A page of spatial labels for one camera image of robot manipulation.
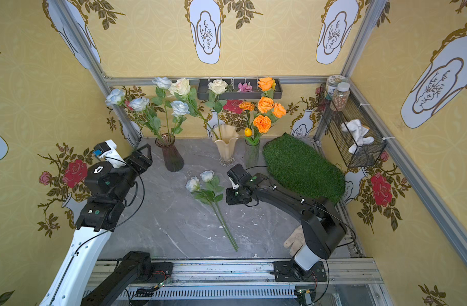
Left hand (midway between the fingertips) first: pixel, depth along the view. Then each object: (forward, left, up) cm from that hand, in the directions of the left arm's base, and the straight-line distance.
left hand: (137, 150), depth 67 cm
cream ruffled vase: (+26, -30, -20) cm, 45 cm away
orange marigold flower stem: (+27, -41, -2) cm, 49 cm away
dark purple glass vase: (+17, -3, -28) cm, 33 cm away
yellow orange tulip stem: (+14, -41, -6) cm, 44 cm away
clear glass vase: (+20, -44, -26) cm, 55 cm away
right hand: (-4, -33, -27) cm, 43 cm away
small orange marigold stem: (+14, -46, -1) cm, 48 cm away
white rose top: (+1, -24, -35) cm, 42 cm away
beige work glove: (-22, -60, -34) cm, 73 cm away
